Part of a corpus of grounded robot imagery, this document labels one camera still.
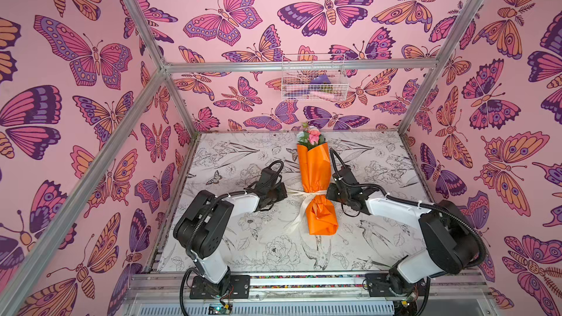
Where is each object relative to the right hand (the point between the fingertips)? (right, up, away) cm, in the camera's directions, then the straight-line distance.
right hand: (329, 187), depth 92 cm
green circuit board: (-40, -37, -19) cm, 58 cm away
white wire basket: (-6, +47, +3) cm, 48 cm away
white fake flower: (-10, +23, +21) cm, 32 cm away
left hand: (-17, -1, +2) cm, 17 cm away
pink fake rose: (-4, +24, +17) cm, 30 cm away
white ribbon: (-9, -3, 0) cm, 10 cm away
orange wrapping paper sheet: (-6, +6, +3) cm, 9 cm away
